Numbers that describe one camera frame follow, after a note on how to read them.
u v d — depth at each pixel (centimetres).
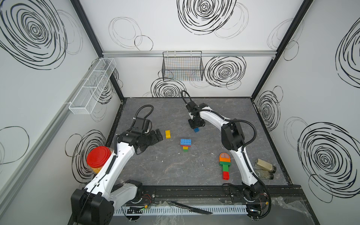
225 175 80
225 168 81
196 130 99
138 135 55
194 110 77
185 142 83
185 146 85
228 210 77
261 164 81
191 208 70
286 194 75
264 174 78
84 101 73
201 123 89
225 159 84
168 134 96
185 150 89
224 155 85
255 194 64
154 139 69
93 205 37
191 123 91
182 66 97
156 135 71
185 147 85
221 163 83
